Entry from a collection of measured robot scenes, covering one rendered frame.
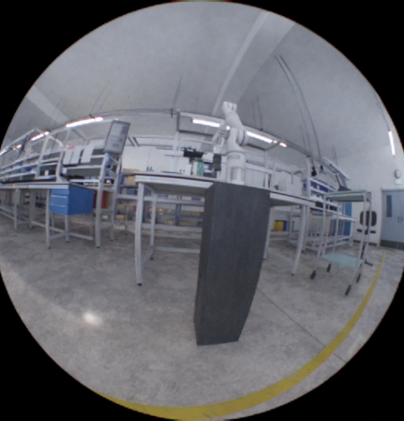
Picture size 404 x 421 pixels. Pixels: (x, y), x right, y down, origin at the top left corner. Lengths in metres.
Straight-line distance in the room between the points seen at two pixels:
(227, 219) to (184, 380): 0.76
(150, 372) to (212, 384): 0.28
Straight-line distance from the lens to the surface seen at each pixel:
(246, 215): 0.52
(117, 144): 2.16
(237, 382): 0.80
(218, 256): 0.52
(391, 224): 6.80
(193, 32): 3.20
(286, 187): 1.49
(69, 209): 1.88
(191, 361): 0.82
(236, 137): 0.70
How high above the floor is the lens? 0.74
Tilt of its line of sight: level
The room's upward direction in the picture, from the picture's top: 5 degrees clockwise
